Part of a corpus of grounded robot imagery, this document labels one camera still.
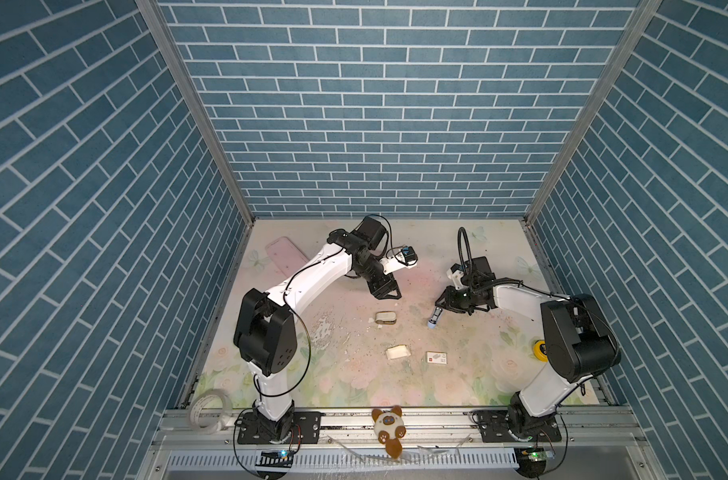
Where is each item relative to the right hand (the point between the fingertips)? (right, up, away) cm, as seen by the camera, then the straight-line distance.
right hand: (437, 300), depth 94 cm
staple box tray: (-13, -14, -8) cm, 20 cm away
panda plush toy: (-16, -27, -22) cm, 39 cm away
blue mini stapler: (-2, -6, -2) cm, 7 cm away
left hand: (-14, +6, -12) cm, 20 cm away
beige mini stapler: (-16, -5, -3) cm, 17 cm away
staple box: (-2, -15, -10) cm, 18 cm away
